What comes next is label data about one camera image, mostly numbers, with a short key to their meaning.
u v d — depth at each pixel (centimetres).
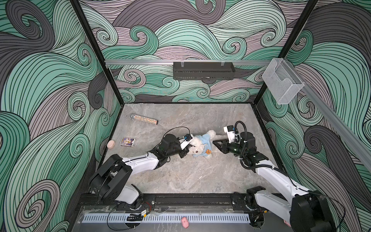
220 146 78
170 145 66
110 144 92
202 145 81
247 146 63
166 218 70
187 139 70
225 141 73
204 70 98
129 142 95
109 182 42
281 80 79
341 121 58
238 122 67
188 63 94
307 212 40
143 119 107
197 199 77
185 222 66
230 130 73
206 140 83
